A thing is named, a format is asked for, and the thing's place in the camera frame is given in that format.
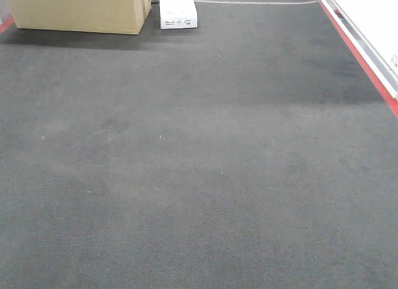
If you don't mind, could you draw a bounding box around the long white carton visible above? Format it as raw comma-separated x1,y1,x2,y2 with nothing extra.
158,0,198,30

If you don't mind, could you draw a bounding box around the large cardboard box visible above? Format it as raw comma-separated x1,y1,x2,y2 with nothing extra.
6,0,152,35

